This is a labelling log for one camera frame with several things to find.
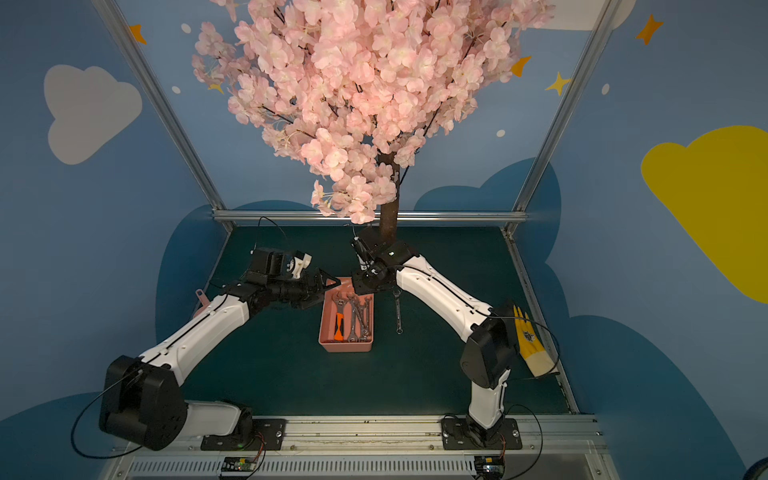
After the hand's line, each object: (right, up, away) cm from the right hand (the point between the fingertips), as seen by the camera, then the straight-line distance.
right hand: (364, 283), depth 82 cm
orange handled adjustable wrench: (-10, -7, +17) cm, 21 cm away
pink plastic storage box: (-6, -14, +12) cm, 19 cm away
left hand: (-8, -1, -2) cm, 9 cm away
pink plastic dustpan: (-56, -8, +18) cm, 60 cm away
